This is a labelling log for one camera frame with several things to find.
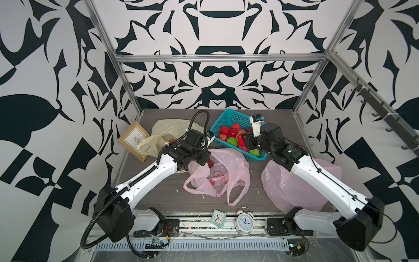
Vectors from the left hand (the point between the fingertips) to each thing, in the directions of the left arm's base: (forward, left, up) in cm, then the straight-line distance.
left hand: (205, 149), depth 81 cm
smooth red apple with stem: (+15, -11, -11) cm, 21 cm away
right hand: (+3, -18, +9) cm, 20 cm away
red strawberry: (+20, -12, -11) cm, 26 cm away
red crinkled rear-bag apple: (-1, -3, -12) cm, 13 cm away
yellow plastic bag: (+12, +22, -1) cm, 25 cm away
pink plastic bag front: (-21, -34, +1) cm, 40 cm away
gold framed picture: (+11, +40, -4) cm, 41 cm away
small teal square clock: (-27, -5, -15) cm, 32 cm away
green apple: (+10, -16, -9) cm, 21 cm away
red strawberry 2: (+23, -20, -11) cm, 33 cm away
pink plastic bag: (-8, -10, -8) cm, 15 cm away
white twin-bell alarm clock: (-30, -16, -13) cm, 36 cm away
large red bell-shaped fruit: (+1, -17, +7) cm, 18 cm away
